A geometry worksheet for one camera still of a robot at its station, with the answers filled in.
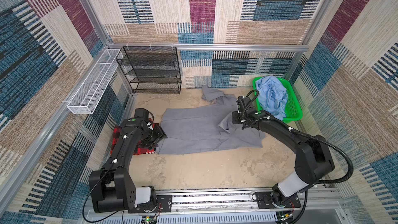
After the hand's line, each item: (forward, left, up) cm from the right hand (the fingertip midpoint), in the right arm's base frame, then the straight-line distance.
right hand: (236, 118), depth 90 cm
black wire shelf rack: (+40, +54, +5) cm, 68 cm away
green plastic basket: (+9, -40, -7) cm, 41 cm away
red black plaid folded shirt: (-13, +55, -7) cm, 57 cm away
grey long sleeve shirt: (+1, +17, -11) cm, 20 cm away
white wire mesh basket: (-2, +72, +23) cm, 75 cm away
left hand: (-11, +40, +1) cm, 42 cm away
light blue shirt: (+19, -28, -4) cm, 34 cm away
